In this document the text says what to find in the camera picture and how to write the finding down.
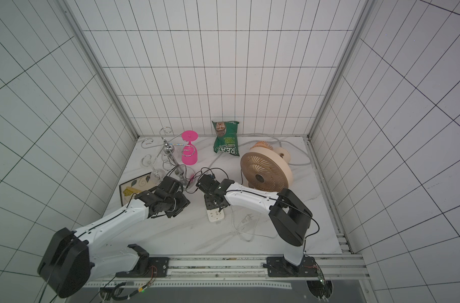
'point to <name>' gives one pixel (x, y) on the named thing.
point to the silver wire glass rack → (169, 161)
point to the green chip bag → (225, 140)
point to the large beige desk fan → (266, 168)
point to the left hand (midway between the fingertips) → (185, 207)
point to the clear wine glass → (157, 175)
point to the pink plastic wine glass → (189, 153)
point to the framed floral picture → (143, 183)
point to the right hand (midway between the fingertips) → (207, 204)
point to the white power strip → (215, 215)
